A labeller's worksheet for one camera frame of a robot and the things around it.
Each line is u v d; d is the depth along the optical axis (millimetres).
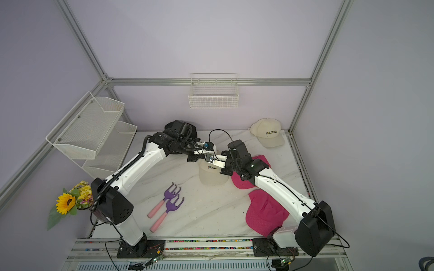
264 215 801
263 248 733
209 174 959
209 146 640
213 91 954
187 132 649
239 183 963
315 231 394
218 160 648
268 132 1144
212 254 732
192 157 691
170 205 872
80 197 637
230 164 658
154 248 733
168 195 907
